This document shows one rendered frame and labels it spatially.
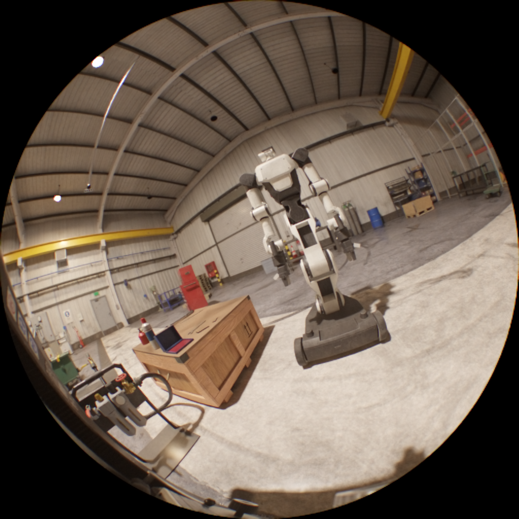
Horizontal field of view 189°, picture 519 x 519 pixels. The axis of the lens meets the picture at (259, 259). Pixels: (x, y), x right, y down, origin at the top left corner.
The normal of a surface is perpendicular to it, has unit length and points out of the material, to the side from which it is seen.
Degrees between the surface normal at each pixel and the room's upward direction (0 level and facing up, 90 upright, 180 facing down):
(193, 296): 90
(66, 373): 90
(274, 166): 90
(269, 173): 90
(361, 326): 45
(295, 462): 0
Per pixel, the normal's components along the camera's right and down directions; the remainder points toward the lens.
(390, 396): -0.38, -0.92
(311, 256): -0.41, -0.26
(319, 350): -0.28, 0.13
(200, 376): 0.88, -0.35
